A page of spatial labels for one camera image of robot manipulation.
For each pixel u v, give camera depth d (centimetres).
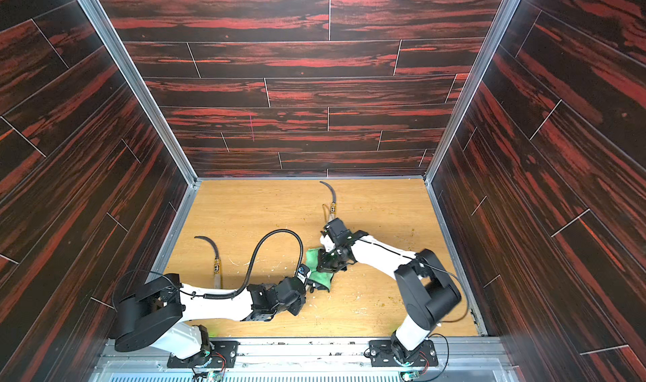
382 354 73
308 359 73
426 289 46
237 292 57
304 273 75
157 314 43
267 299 64
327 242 83
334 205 108
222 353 73
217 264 91
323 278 81
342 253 65
